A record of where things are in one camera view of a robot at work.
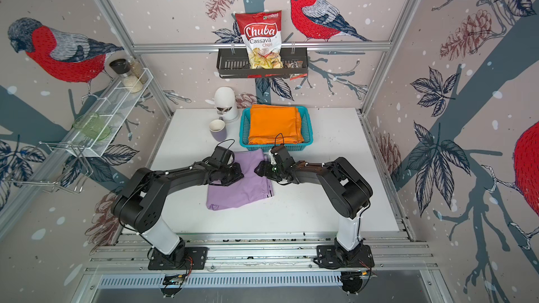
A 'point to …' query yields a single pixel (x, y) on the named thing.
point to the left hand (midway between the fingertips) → (248, 171)
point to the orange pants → (274, 125)
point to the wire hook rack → (76, 175)
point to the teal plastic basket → (304, 116)
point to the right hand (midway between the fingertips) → (259, 172)
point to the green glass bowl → (92, 125)
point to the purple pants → (250, 187)
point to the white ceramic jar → (224, 102)
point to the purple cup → (217, 129)
